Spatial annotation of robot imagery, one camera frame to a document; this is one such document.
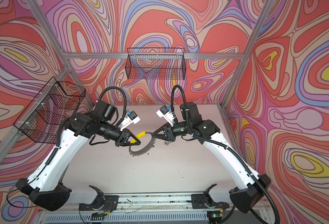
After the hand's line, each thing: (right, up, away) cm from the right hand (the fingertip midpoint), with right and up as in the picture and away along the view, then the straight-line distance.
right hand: (157, 138), depth 62 cm
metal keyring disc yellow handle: (-5, -4, -1) cm, 7 cm away
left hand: (-7, -1, -2) cm, 8 cm away
